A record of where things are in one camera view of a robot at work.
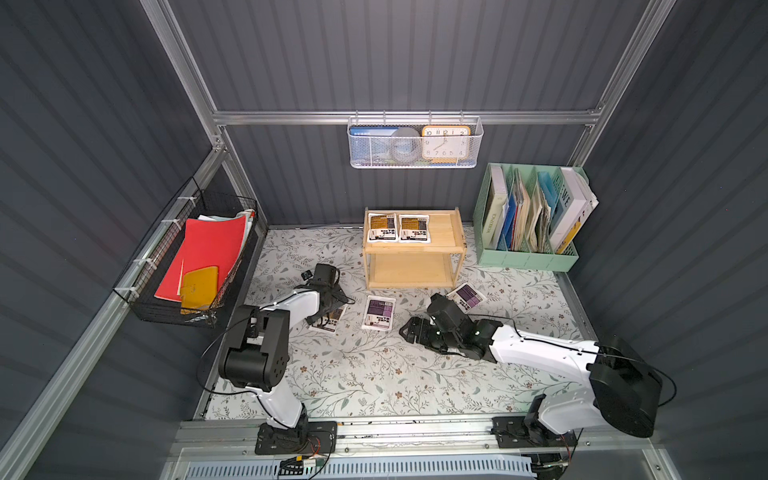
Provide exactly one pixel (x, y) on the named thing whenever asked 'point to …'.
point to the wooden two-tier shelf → (413, 249)
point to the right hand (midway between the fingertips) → (411, 333)
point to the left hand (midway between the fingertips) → (327, 303)
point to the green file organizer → (529, 215)
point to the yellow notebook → (199, 289)
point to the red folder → (206, 242)
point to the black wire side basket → (141, 287)
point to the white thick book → (578, 204)
